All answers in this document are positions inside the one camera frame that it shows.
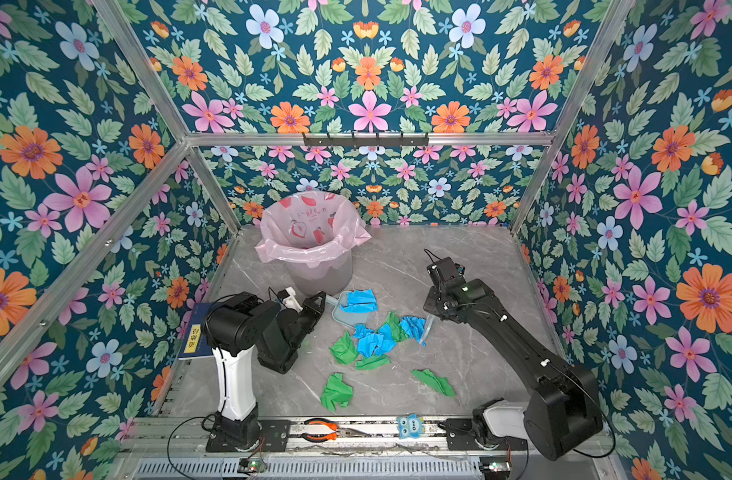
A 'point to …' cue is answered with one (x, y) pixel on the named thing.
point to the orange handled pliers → (337, 431)
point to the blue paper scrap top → (360, 301)
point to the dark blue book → (196, 344)
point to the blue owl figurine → (411, 426)
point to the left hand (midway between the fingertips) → (329, 286)
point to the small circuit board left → (252, 464)
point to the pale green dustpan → (343, 315)
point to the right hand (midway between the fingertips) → (433, 303)
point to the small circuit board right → (496, 468)
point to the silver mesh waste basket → (327, 279)
